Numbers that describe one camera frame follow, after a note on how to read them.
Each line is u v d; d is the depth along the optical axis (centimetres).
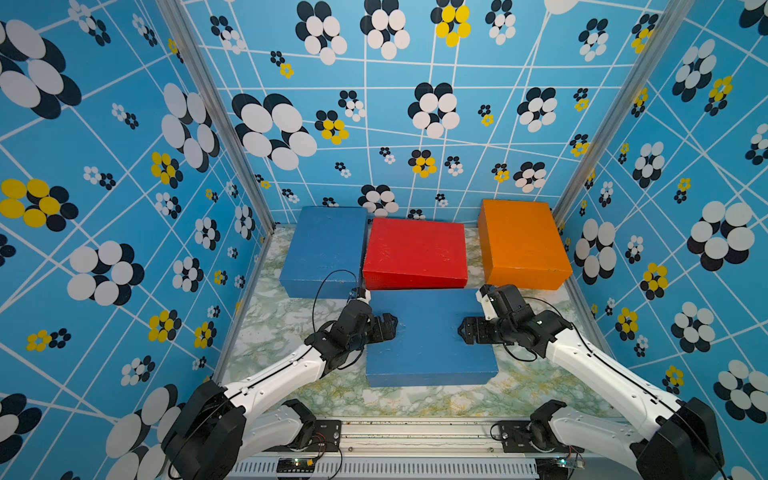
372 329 67
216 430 40
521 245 100
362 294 76
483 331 71
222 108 86
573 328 54
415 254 97
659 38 71
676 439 38
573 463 69
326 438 72
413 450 73
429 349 77
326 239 102
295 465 72
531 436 71
